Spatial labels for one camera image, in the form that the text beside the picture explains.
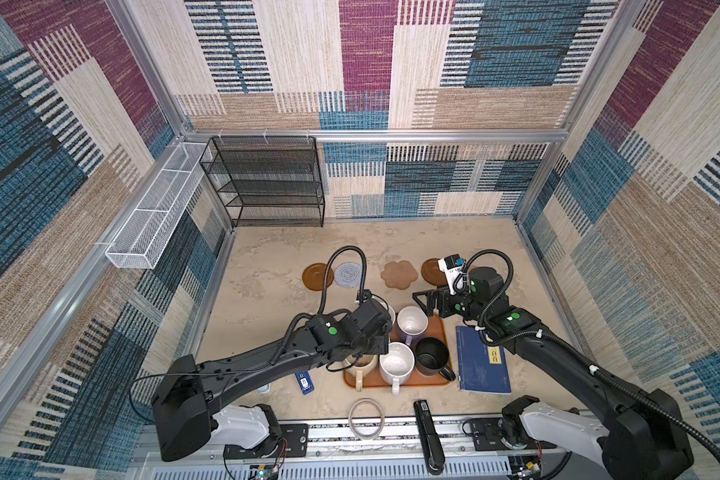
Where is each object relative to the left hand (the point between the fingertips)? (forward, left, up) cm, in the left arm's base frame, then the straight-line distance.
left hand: (384, 336), depth 76 cm
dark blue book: (-4, -27, -12) cm, 30 cm away
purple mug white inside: (+9, -9, -10) cm, 16 cm away
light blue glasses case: (-9, +31, -12) cm, 35 cm away
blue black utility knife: (-8, +21, -11) cm, 24 cm away
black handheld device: (-21, -10, -11) cm, 26 cm away
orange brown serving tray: (+8, -17, -13) cm, 23 cm away
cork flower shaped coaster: (+28, -8, -14) cm, 32 cm away
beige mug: (-5, +6, -5) cm, 10 cm away
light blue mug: (+8, -3, -4) cm, 9 cm away
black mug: (-1, -14, -12) cm, 18 cm away
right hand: (+10, -12, +2) cm, 16 cm away
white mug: (-3, -4, -13) cm, 14 cm away
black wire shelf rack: (+59, +39, +3) cm, 71 cm away
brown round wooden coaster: (+27, +22, -12) cm, 36 cm away
